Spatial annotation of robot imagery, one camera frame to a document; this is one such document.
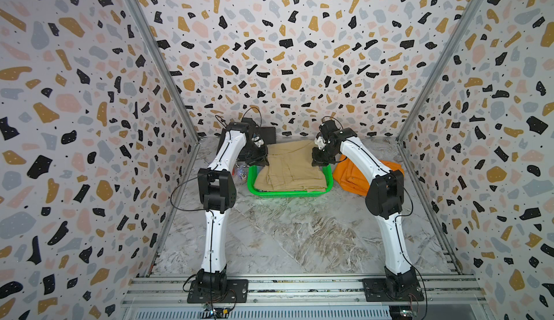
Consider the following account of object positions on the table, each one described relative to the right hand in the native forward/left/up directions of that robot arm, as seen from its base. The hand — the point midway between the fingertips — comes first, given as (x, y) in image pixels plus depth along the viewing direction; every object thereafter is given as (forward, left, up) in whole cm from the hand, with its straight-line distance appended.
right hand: (312, 163), depth 96 cm
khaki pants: (-1, +10, -3) cm, 10 cm away
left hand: (-1, +18, +1) cm, 18 cm away
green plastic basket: (0, +27, -6) cm, 28 cm away
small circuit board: (-55, +32, -12) cm, 64 cm away
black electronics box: (+30, +24, -11) cm, 40 cm away
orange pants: (-5, -18, -6) cm, 19 cm away
